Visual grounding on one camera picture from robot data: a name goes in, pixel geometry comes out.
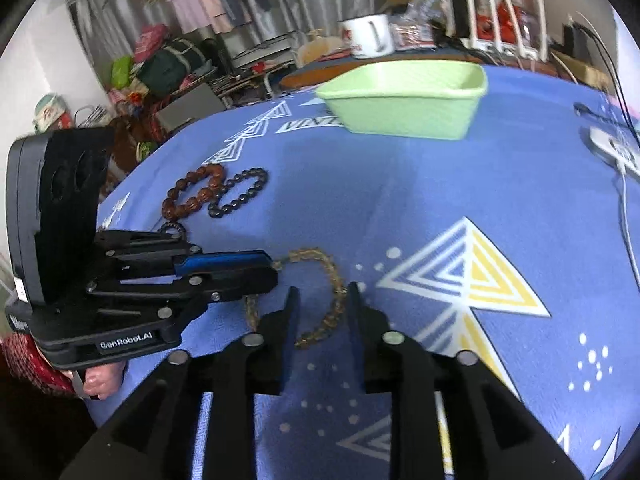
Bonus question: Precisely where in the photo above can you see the person's left hand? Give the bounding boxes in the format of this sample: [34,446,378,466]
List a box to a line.
[81,362,127,401]

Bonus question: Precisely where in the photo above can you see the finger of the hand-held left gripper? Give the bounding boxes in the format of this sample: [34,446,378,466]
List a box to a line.
[95,230,274,278]
[86,266,279,305]

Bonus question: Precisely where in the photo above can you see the green plastic bag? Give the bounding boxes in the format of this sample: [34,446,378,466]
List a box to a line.
[110,54,136,89]

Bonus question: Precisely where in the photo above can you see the clear plastic bag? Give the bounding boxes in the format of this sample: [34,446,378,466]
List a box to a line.
[404,0,447,27]

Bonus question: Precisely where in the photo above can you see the black bead bracelet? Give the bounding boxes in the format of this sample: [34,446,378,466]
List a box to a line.
[207,168,269,219]
[157,221,189,242]

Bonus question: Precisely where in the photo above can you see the black power adapter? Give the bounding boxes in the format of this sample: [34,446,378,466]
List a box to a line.
[561,24,587,54]

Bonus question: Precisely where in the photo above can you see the red items behind router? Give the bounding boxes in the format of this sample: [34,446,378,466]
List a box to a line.
[474,0,527,42]

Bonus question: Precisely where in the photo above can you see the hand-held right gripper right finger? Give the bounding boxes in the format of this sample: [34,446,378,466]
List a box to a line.
[347,281,586,480]

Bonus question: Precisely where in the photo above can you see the beige plastic bag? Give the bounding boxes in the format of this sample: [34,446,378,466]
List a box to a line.
[297,34,347,67]

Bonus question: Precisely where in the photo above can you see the white square device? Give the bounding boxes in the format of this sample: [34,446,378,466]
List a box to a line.
[582,126,640,182]

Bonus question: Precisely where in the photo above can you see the white cable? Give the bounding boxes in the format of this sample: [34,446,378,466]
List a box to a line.
[616,169,640,283]

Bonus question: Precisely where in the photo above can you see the white enamel mug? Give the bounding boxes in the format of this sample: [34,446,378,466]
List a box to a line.
[339,13,396,59]

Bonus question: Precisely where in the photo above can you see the black cable with plug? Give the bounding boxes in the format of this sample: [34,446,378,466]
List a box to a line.
[574,102,640,128]

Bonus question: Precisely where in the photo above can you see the green plastic basin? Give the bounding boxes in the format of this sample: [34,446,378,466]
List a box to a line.
[315,60,489,141]

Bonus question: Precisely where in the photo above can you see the beige power strip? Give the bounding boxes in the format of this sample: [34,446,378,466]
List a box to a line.
[549,49,617,87]

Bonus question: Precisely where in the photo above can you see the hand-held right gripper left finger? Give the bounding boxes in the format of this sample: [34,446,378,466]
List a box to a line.
[60,287,301,480]

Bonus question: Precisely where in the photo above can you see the amber bead bracelet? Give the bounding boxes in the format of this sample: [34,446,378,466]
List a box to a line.
[244,247,349,351]

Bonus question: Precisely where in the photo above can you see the grey box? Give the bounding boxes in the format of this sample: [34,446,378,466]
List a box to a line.
[154,82,227,134]

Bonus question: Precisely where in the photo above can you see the wooden desk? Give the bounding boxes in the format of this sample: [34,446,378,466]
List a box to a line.
[279,49,482,92]

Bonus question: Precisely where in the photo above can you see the person's left forearm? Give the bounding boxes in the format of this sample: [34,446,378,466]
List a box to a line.
[0,331,84,402]

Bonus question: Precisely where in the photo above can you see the pink bag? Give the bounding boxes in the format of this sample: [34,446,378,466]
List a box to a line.
[132,23,172,62]

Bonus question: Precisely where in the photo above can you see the snack packet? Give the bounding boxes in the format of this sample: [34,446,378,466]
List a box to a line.
[389,21,437,52]

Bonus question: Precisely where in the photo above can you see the white router with antennas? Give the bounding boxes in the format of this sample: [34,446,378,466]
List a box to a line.
[446,0,550,62]

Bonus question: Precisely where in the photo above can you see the brown wooden bead bracelet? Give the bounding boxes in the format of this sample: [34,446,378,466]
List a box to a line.
[161,163,229,221]

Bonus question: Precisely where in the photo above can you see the green duffel bag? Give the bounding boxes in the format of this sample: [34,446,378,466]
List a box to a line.
[137,41,207,99]

